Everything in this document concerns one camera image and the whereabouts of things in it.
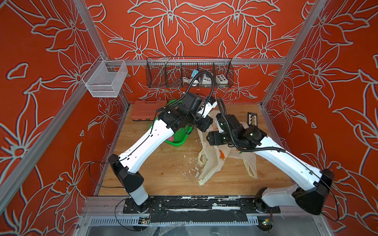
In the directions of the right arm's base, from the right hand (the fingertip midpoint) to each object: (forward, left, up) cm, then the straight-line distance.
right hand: (209, 137), depth 73 cm
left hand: (+3, -1, +10) cm, 11 cm away
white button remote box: (+41, -10, +7) cm, 43 cm away
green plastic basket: (+14, +16, -21) cm, 31 cm away
